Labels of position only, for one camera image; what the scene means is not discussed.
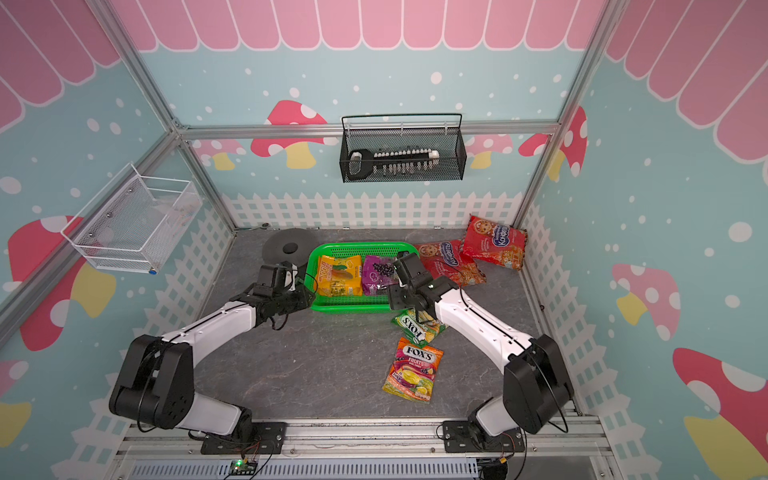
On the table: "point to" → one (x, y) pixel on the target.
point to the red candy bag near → (449, 259)
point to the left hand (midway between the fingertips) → (312, 300)
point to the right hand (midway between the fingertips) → (399, 293)
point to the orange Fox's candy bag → (413, 370)
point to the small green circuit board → (242, 467)
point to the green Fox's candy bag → (419, 326)
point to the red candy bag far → (498, 244)
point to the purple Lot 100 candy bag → (378, 272)
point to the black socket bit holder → (363, 162)
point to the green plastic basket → (359, 304)
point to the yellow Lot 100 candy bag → (339, 276)
